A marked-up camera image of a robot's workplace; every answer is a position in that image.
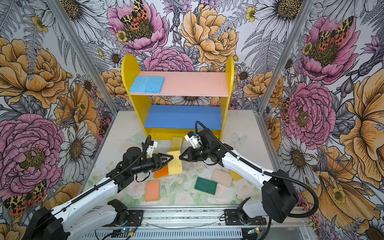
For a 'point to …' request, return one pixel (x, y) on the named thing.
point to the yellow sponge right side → (235, 176)
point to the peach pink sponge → (152, 190)
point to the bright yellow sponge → (175, 166)
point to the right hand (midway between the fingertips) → (181, 162)
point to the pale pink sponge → (222, 177)
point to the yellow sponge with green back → (176, 143)
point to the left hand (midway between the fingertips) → (172, 162)
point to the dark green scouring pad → (206, 185)
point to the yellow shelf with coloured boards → (162, 122)
